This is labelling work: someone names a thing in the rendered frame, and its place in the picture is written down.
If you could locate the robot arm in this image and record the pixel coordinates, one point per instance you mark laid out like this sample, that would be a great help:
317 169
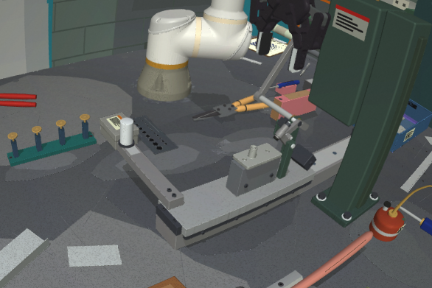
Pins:
222 4

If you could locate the pale grip ram lever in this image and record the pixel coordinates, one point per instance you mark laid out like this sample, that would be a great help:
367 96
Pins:
283 32

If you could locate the grey toggle lever rod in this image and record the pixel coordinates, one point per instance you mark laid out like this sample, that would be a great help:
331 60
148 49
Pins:
273 71

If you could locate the green toggle clamp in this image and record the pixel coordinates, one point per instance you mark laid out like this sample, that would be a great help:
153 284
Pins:
286 159

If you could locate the grey shuttle fixture block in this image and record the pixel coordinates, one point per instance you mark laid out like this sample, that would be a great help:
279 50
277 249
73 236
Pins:
251 169

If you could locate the brass rivet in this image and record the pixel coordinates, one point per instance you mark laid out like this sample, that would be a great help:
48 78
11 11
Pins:
12 136
60 123
36 129
84 117

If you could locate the green rack with blue posts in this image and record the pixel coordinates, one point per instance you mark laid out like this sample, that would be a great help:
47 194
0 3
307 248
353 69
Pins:
50 149

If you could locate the paper with yellow edge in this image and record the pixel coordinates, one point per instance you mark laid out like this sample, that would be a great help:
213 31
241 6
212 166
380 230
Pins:
278 46

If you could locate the grey scriber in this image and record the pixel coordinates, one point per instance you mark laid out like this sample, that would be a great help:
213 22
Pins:
304 69

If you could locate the white thin strip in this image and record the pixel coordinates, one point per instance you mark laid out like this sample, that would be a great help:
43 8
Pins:
251 60

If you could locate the blue pen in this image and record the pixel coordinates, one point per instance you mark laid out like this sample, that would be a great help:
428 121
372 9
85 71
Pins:
288 83

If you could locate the small pink block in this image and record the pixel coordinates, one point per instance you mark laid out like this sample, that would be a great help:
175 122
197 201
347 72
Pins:
286 89

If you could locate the pink box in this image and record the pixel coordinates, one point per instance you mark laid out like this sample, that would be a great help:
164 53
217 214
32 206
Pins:
297 105

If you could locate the green press body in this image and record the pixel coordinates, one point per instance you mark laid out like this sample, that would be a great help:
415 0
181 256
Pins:
357 82

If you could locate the teal cabinet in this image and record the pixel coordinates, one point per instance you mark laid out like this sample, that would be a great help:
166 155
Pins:
424 2

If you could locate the black stop block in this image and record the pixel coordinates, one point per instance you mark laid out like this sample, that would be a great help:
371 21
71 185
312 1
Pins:
303 158

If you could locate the blue bin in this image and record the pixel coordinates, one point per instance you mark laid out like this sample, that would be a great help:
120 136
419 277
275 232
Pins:
413 122

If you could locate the black perforated plate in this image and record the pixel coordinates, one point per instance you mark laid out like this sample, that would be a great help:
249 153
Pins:
157 139

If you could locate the white cylinder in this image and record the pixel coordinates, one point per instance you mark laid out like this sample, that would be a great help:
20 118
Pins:
127 130

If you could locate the white flat strip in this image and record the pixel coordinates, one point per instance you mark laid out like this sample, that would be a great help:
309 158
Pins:
418 171

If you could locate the small grey labelled box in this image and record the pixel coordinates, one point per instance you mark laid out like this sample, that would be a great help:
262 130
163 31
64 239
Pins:
114 121

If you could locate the grey side bar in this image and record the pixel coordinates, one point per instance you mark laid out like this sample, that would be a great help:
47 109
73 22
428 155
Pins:
152 174

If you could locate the red oil can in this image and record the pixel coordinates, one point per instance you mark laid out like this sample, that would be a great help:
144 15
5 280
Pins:
386 223

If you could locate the teal vertical pipe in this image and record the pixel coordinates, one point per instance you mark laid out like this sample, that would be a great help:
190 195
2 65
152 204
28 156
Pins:
51 14

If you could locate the grey flat bar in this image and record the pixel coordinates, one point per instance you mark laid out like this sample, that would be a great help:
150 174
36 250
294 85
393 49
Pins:
287 280

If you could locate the brown wooden board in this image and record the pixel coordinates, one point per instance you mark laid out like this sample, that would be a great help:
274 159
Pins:
168 283

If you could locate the white paper sheet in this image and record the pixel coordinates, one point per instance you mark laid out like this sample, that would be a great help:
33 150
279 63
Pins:
94 255

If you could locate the grey angle bar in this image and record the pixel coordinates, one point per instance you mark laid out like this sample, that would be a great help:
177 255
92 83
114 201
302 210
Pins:
20 254

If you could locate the white wall socket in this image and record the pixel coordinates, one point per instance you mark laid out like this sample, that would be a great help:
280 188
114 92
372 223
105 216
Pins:
401 4

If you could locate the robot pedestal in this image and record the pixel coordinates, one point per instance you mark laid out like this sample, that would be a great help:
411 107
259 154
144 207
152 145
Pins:
164 83

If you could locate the grey rail base plate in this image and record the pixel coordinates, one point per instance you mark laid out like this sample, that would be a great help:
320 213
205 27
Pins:
209 201

